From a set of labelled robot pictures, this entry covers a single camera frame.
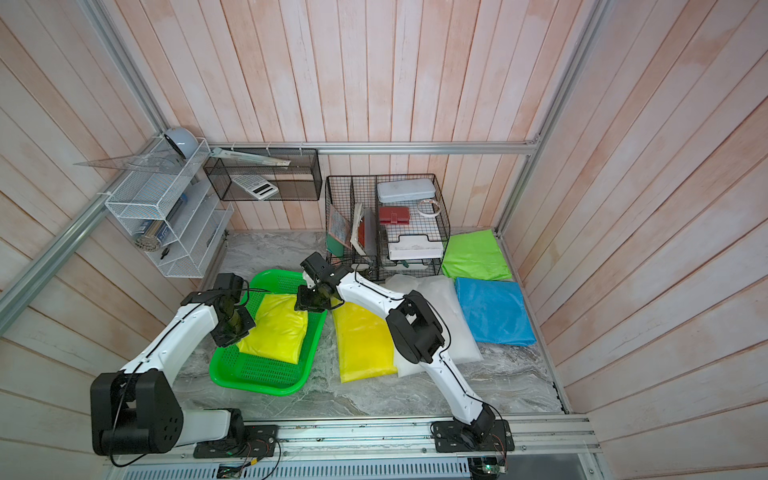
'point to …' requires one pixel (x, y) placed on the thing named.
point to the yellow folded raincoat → (363, 342)
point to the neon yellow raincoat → (280, 330)
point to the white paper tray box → (415, 247)
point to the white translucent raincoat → (441, 292)
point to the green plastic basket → (256, 373)
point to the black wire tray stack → (401, 226)
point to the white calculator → (257, 185)
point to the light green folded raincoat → (475, 255)
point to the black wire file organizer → (361, 224)
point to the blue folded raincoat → (497, 311)
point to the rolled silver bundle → (152, 234)
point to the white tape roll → (428, 208)
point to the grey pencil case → (405, 190)
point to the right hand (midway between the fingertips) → (296, 308)
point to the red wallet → (394, 215)
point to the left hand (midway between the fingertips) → (244, 335)
